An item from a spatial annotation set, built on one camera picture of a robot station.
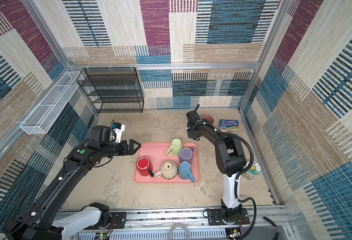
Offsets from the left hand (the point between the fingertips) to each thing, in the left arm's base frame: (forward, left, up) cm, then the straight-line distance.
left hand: (134, 143), depth 74 cm
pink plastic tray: (+5, -9, -19) cm, 22 cm away
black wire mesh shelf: (+49, +24, -6) cm, 55 cm away
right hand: (+18, -34, -17) cm, 42 cm away
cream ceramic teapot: (-8, -16, -15) cm, 24 cm away
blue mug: (-9, -25, -14) cm, 30 cm away
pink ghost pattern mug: (+28, -43, -13) cm, 53 cm away
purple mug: (+3, -26, -17) cm, 31 cm away
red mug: (-4, -2, -15) cm, 15 cm away
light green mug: (+6, -20, -15) cm, 26 cm away
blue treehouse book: (+27, -58, -20) cm, 67 cm away
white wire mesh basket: (+9, +42, +10) cm, 44 cm away
